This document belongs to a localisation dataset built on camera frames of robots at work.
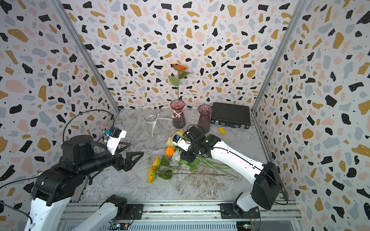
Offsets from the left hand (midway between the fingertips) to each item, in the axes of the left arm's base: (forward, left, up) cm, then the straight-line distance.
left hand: (137, 148), depth 58 cm
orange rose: (+16, -8, -31) cm, 36 cm away
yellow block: (+35, -45, -35) cm, 67 cm away
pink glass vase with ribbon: (+39, -13, -28) cm, 50 cm away
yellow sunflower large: (+1, -7, -33) cm, 34 cm away
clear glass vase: (+37, +6, -21) cm, 43 cm away
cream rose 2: (+20, -8, -27) cm, 35 cm away
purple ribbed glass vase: (+42, -32, -30) cm, 61 cm away
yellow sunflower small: (+9, -4, -33) cm, 35 cm away
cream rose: (+28, -14, -28) cm, 42 cm away
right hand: (+8, -18, -19) cm, 27 cm away
